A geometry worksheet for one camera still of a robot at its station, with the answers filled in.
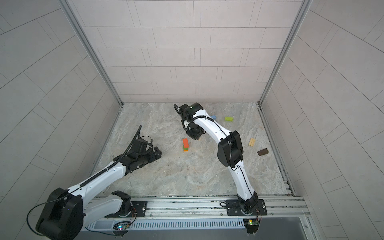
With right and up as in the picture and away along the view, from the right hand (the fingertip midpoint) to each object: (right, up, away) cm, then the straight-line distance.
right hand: (197, 137), depth 87 cm
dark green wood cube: (-8, -8, +4) cm, 11 cm away
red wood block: (-7, -5, +6) cm, 10 cm away
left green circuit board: (-33, -37, -23) cm, 55 cm away
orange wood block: (-7, -9, +4) cm, 12 cm away
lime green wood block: (+23, +10, +21) cm, 32 cm away
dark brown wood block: (+41, -9, +3) cm, 42 cm away
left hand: (-21, -9, -1) cm, 23 cm away
